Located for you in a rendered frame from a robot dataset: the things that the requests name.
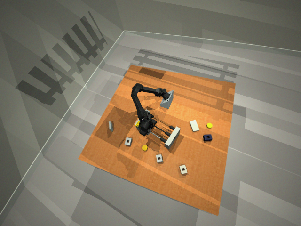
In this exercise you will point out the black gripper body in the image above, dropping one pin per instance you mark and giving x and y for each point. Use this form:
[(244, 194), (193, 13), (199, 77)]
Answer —
[(145, 133)]

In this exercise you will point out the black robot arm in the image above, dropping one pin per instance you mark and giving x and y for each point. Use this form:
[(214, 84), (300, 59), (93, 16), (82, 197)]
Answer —
[(141, 113)]

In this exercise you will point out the yellow short cylinder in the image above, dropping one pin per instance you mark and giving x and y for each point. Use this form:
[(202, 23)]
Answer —
[(209, 125), (144, 148)]

